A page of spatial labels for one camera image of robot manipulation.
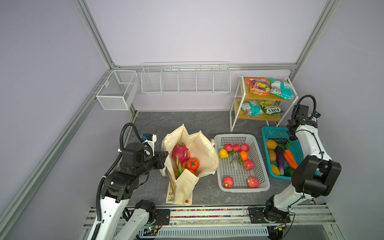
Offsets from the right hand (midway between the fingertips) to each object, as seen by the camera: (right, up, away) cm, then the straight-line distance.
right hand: (301, 130), depth 82 cm
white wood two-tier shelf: (-14, +19, +9) cm, 25 cm away
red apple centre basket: (-28, -21, +4) cm, 35 cm away
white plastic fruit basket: (-32, -23, +7) cm, 40 cm away
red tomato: (-61, -19, -2) cm, 64 cm away
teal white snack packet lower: (-23, +14, +14) cm, 30 cm away
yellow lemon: (-42, -15, +10) cm, 46 cm away
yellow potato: (-11, -10, +11) cm, 19 cm away
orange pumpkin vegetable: (-60, -23, -2) cm, 65 cm away
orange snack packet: (-24, +25, 0) cm, 35 cm away
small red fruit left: (-39, -11, +11) cm, 42 cm away
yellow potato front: (-14, -23, +2) cm, 26 cm away
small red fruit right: (-28, -11, +11) cm, 33 cm away
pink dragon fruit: (-68, -12, -2) cm, 69 cm away
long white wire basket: (-66, +34, +15) cm, 76 cm away
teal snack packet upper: (-11, +23, -1) cm, 25 cm away
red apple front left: (-42, -28, -4) cm, 50 cm away
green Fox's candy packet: (-11, +14, +14) cm, 23 cm away
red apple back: (-28, -28, -3) cm, 40 cm away
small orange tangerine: (-30, -16, +6) cm, 35 cm away
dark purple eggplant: (-6, -16, +10) cm, 20 cm away
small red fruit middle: (-33, -11, +11) cm, 37 cm away
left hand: (-72, -11, -16) cm, 74 cm away
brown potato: (-12, -16, +8) cm, 21 cm away
